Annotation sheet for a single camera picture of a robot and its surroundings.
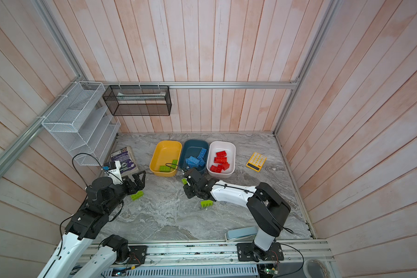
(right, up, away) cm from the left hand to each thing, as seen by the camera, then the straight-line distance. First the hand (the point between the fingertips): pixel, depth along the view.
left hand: (138, 178), depth 72 cm
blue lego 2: (+26, +4, +29) cm, 40 cm away
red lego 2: (+38, +6, +29) cm, 48 cm away
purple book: (-21, +6, +32) cm, 39 cm away
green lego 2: (+10, +4, +32) cm, 34 cm away
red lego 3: (+41, +2, +29) cm, 50 cm away
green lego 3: (+29, -15, +14) cm, 36 cm away
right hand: (+20, -8, +17) cm, 27 cm away
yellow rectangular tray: (+3, +10, +36) cm, 38 cm away
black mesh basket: (-12, +42, +33) cm, 55 cm away
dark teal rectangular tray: (+20, +13, +41) cm, 48 cm away
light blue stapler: (+45, -25, +3) cm, 52 cm away
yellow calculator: (+60, +5, +32) cm, 69 cm away
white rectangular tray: (+44, +13, +39) cm, 60 cm away
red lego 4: (+36, +1, +26) cm, 44 cm away
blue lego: (+21, +5, +27) cm, 34 cm away
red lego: (+39, +9, +36) cm, 53 cm away
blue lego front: (+26, +9, +35) cm, 44 cm away
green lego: (+4, +1, +29) cm, 29 cm away
